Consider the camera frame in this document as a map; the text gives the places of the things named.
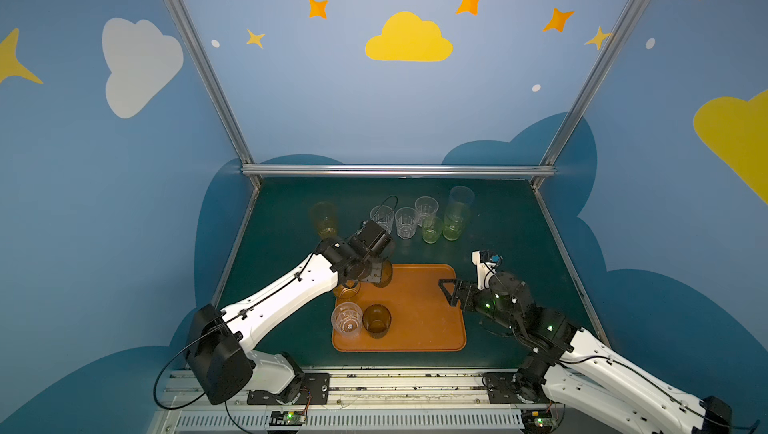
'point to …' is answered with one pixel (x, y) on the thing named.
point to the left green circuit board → (287, 418)
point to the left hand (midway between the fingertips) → (375, 269)
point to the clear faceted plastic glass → (347, 319)
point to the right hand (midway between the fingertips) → (452, 279)
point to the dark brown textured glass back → (382, 272)
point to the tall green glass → (456, 214)
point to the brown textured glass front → (377, 318)
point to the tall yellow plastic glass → (325, 217)
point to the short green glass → (431, 229)
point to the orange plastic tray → (422, 319)
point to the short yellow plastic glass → (347, 293)
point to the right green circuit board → (537, 421)
